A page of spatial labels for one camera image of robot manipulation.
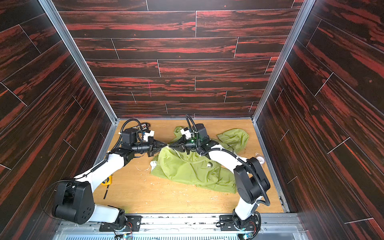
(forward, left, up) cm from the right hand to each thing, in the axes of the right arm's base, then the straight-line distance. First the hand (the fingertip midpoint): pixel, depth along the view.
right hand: (170, 144), depth 79 cm
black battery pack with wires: (+29, +27, -18) cm, 44 cm away
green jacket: (-3, -13, -20) cm, 24 cm away
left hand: (-1, +1, +1) cm, 2 cm away
